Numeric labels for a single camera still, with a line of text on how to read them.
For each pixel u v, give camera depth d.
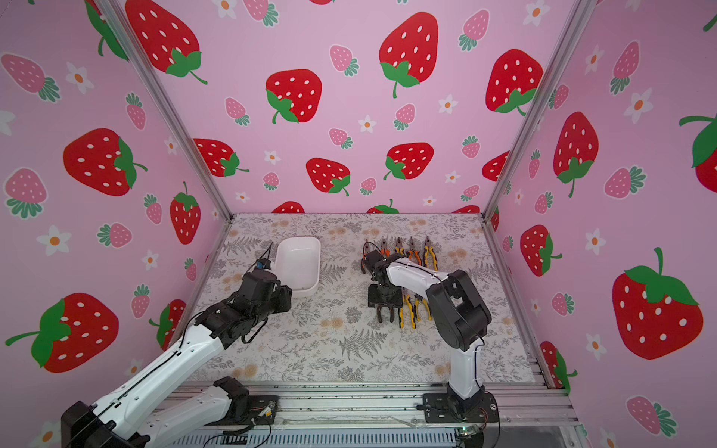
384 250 1.09
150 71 0.78
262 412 0.72
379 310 0.93
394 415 0.73
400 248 1.09
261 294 0.60
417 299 0.95
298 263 1.10
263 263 0.69
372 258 0.79
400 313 0.91
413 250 1.07
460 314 0.51
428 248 1.09
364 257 1.07
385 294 0.80
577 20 0.70
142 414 0.42
